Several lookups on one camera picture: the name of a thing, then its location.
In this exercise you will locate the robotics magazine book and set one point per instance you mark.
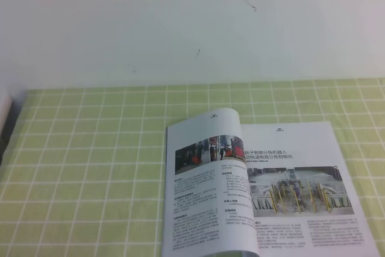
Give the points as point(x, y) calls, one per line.
point(259, 190)

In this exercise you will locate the green checkered tablecloth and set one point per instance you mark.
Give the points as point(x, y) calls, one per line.
point(83, 172)

